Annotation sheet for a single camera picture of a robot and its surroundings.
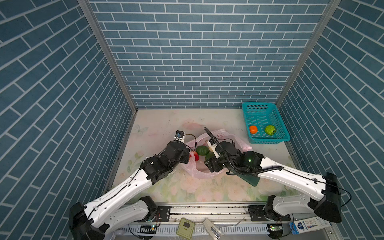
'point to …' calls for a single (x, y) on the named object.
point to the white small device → (214, 231)
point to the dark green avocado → (202, 150)
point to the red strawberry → (196, 155)
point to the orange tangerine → (253, 129)
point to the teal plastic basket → (264, 123)
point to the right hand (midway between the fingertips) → (207, 158)
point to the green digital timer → (185, 228)
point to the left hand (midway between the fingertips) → (187, 148)
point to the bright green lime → (270, 130)
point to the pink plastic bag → (196, 168)
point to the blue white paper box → (307, 224)
